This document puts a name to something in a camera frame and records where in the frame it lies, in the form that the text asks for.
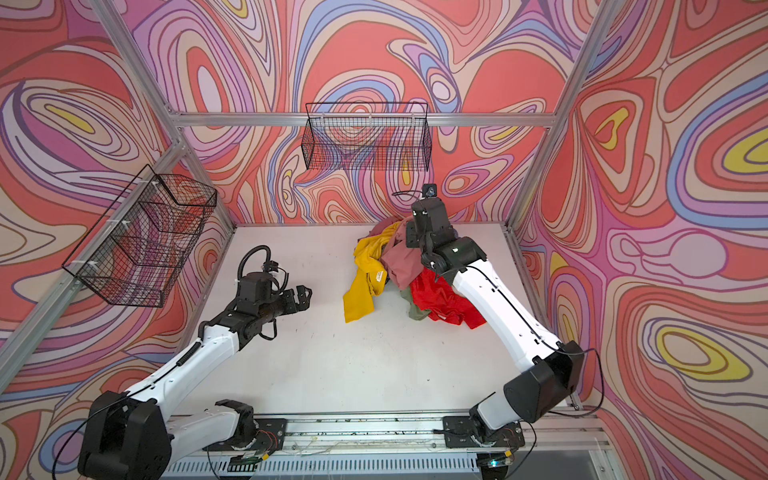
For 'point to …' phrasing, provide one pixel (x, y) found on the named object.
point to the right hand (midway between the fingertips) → (423, 228)
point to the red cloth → (442, 302)
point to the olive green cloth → (413, 311)
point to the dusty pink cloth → (402, 262)
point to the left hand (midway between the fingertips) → (302, 291)
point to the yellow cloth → (371, 276)
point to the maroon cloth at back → (378, 228)
